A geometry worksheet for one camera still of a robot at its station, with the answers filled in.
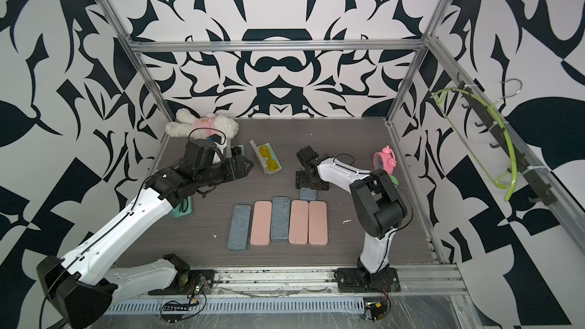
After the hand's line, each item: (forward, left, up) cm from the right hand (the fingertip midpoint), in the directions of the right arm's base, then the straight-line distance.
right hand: (307, 181), depth 95 cm
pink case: (-17, +4, 0) cm, 18 cm away
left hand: (-5, +22, +22) cm, 32 cm away
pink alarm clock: (+5, -31, +7) cm, 33 cm away
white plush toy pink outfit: (+26, +54, +7) cm, 61 cm away
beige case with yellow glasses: (+7, +18, +5) cm, 20 cm away
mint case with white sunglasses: (-16, +10, 0) cm, 19 cm away
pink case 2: (-18, -3, -1) cm, 18 cm away
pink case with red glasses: (-17, +17, 0) cm, 25 cm away
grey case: (-7, 0, +1) cm, 7 cm away
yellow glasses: (+9, +15, -1) cm, 17 cm away
